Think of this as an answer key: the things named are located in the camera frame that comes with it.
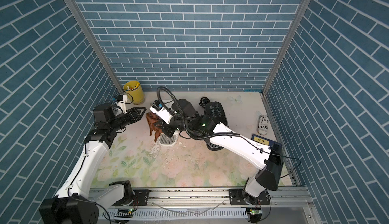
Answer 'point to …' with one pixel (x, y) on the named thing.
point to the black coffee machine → (215, 109)
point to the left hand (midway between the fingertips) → (147, 109)
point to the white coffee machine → (165, 141)
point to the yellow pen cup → (133, 88)
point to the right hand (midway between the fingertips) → (159, 121)
